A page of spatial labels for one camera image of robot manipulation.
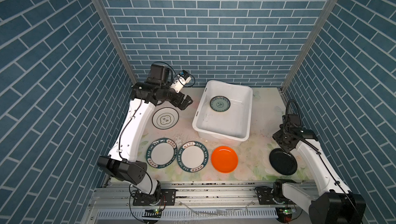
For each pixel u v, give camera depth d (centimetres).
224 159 84
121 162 40
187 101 63
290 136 57
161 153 87
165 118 102
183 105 63
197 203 74
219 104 112
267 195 74
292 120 63
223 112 105
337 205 39
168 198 73
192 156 87
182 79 61
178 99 62
